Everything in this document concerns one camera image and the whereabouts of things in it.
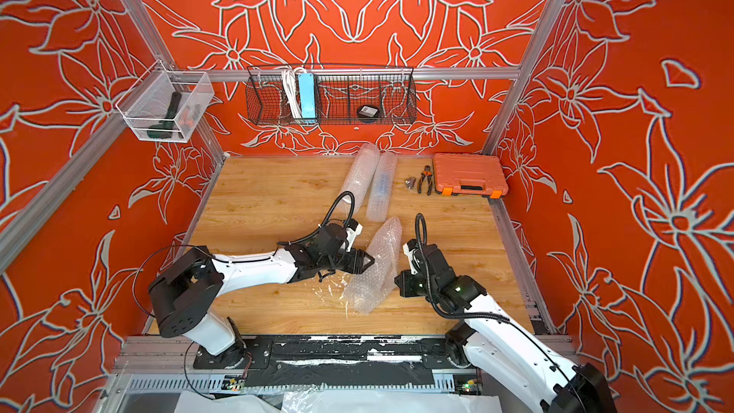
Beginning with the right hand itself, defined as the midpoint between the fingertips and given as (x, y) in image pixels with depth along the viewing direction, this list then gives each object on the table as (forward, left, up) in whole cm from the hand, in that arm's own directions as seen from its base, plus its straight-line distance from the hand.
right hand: (390, 281), depth 79 cm
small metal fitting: (+41, -9, -5) cm, 43 cm away
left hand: (+7, +6, 0) cm, 9 cm away
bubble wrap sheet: (+11, +2, +1) cm, 11 cm away
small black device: (+51, +7, +22) cm, 56 cm away
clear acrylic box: (+46, +74, +27) cm, 91 cm away
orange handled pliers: (+47, -17, -6) cm, 50 cm away
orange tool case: (+45, -33, -4) cm, 56 cm away
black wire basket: (+59, +21, +23) cm, 66 cm away
